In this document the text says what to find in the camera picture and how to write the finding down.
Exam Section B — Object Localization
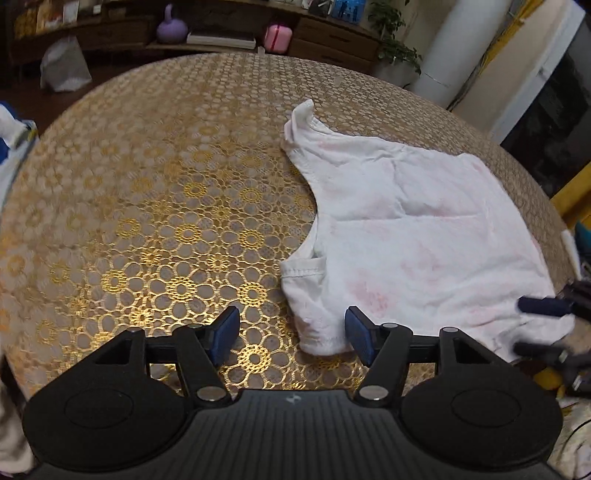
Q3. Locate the white pink printed garment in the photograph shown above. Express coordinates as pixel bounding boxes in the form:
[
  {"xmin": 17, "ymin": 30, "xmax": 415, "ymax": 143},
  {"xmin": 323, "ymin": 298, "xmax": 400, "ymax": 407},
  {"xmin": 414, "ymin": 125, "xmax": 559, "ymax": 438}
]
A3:
[{"xmin": 280, "ymin": 101, "xmax": 575, "ymax": 360}]

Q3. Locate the folded white clothes stack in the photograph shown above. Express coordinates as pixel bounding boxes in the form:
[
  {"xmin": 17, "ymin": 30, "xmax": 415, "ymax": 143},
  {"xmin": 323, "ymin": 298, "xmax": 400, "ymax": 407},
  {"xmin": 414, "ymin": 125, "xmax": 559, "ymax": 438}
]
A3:
[{"xmin": 561, "ymin": 229, "xmax": 582, "ymax": 280}]

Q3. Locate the gold lace tablecloth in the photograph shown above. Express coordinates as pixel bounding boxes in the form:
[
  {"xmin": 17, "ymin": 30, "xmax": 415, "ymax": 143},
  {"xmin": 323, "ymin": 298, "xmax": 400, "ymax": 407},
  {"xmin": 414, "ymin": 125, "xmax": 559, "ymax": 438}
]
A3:
[{"xmin": 1, "ymin": 54, "xmax": 573, "ymax": 396}]

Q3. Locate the white standing air conditioner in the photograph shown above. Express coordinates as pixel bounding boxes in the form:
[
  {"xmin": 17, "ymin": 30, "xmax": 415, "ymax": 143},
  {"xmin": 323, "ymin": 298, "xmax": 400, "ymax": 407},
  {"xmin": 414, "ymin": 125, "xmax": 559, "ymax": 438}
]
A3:
[{"xmin": 409, "ymin": 0, "xmax": 511, "ymax": 108}]

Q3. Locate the green potted plant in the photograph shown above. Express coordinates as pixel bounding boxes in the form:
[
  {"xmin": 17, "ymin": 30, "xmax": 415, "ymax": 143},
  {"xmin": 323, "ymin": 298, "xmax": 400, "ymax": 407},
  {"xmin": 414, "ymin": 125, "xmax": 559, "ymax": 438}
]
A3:
[{"xmin": 368, "ymin": 1, "xmax": 422, "ymax": 89}]

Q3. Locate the yellow curtain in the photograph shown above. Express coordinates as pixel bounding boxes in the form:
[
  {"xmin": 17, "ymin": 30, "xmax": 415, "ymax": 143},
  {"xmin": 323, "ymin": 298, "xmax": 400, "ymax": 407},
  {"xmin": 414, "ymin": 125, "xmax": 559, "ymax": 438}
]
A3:
[{"xmin": 447, "ymin": 0, "xmax": 544, "ymax": 111}]

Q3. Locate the white book on shelf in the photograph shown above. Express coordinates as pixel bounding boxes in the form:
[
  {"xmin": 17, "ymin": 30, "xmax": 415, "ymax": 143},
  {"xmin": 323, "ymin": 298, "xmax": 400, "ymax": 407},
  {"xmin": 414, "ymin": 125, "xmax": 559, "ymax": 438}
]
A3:
[{"xmin": 186, "ymin": 33, "xmax": 256, "ymax": 50}]

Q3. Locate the white shopping bag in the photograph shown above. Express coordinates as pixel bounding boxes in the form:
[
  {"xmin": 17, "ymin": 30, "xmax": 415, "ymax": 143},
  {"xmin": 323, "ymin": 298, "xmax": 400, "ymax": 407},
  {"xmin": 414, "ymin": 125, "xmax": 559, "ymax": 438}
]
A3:
[{"xmin": 40, "ymin": 37, "xmax": 92, "ymax": 93}]

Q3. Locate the purple kettlebell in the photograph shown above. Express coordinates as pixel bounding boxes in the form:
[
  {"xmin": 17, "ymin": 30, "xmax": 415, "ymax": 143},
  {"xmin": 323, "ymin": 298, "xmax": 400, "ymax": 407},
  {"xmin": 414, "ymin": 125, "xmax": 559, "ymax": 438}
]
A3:
[{"xmin": 156, "ymin": 4, "xmax": 188, "ymax": 44}]

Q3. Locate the pink lunch box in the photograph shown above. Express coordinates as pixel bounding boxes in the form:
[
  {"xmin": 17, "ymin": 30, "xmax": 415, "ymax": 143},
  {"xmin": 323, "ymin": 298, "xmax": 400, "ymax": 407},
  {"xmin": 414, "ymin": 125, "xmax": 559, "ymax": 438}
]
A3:
[{"xmin": 263, "ymin": 24, "xmax": 293, "ymax": 54}]

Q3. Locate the wooden TV cabinet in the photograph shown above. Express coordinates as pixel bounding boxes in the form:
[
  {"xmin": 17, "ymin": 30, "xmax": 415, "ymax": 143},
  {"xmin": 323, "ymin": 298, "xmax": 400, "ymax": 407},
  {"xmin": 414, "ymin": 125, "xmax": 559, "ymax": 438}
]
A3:
[{"xmin": 1, "ymin": 1, "xmax": 379, "ymax": 73}]

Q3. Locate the blue picture card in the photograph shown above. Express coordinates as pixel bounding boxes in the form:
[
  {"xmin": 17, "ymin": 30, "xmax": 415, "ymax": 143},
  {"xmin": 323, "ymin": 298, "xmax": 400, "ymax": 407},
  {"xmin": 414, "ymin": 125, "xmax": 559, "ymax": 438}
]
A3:
[{"xmin": 331, "ymin": 0, "xmax": 366, "ymax": 25}]

